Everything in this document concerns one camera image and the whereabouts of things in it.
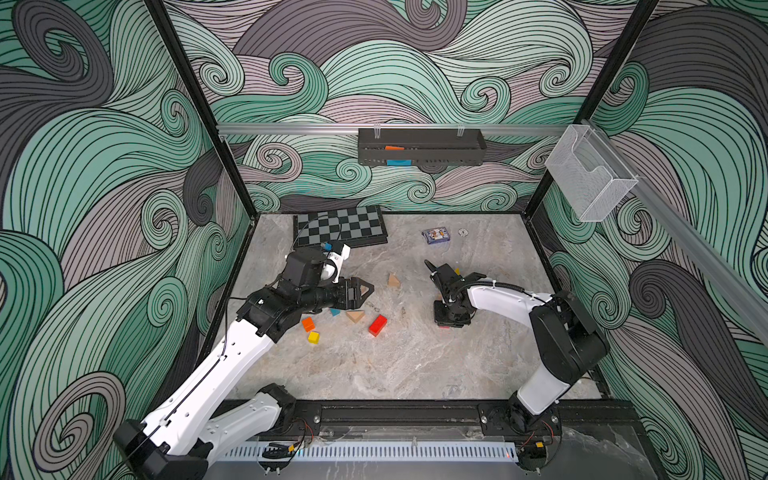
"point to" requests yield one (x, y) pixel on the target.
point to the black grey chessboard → (356, 226)
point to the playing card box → (437, 235)
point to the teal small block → (334, 311)
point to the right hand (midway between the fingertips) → (446, 322)
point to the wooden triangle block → (355, 315)
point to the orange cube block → (308, 324)
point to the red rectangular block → (378, 325)
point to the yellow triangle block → (458, 271)
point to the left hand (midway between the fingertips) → (364, 285)
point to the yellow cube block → (314, 338)
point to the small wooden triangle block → (393, 281)
